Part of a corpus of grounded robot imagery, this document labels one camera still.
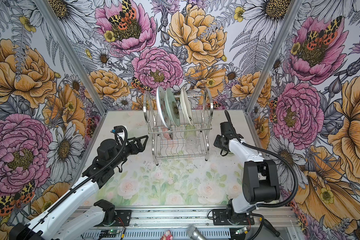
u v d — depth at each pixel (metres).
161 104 0.64
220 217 0.74
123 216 0.75
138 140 0.67
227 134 0.73
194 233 0.67
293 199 0.41
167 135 0.92
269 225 0.71
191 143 0.87
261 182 0.45
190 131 0.94
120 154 0.52
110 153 0.59
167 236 0.67
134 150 0.67
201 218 0.76
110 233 0.71
